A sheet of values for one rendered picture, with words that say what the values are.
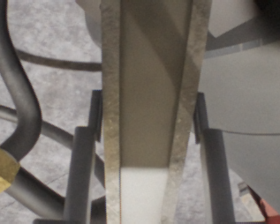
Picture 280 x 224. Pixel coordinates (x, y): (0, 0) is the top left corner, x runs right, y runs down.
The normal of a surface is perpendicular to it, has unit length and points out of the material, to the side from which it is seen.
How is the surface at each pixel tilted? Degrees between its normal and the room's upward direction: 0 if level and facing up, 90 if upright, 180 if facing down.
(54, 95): 0
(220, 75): 39
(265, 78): 33
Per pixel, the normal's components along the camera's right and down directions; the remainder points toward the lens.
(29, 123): 0.28, -0.29
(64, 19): 0.05, 0.61
